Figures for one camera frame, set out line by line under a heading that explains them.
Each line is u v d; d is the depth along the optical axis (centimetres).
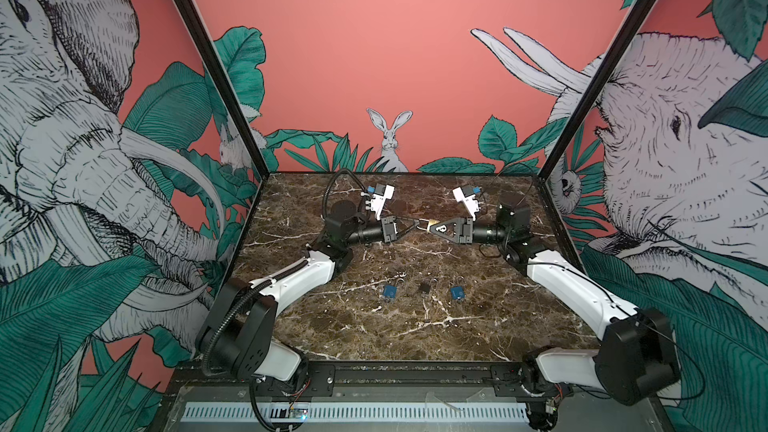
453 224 69
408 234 71
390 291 89
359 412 70
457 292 88
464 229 66
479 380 75
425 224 72
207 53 84
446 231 71
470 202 70
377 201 70
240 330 42
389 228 68
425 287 91
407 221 71
